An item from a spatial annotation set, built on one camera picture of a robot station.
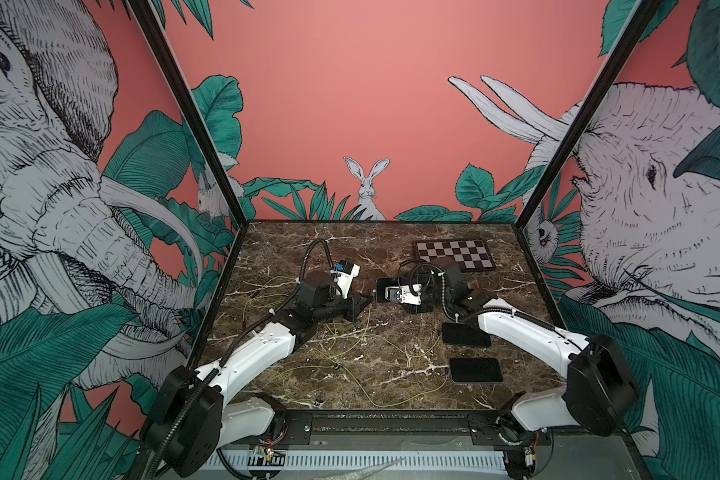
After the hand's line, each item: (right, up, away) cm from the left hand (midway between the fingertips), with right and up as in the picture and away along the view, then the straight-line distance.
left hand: (374, 295), depth 78 cm
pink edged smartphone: (+30, -23, +8) cm, 39 cm away
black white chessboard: (+37, +10, +29) cm, 48 cm away
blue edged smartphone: (+2, +3, +1) cm, 4 cm away
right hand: (+8, +4, +5) cm, 10 cm away
